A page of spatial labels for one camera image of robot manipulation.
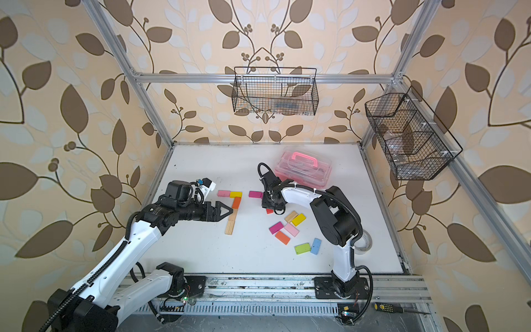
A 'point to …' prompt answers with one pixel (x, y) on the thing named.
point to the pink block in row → (223, 194)
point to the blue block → (316, 246)
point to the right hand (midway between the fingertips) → (267, 205)
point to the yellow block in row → (234, 194)
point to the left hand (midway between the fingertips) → (221, 208)
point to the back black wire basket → (288, 90)
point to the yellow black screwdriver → (395, 308)
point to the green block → (302, 248)
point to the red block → (269, 211)
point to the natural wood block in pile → (291, 216)
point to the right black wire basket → (416, 143)
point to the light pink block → (291, 229)
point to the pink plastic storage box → (305, 165)
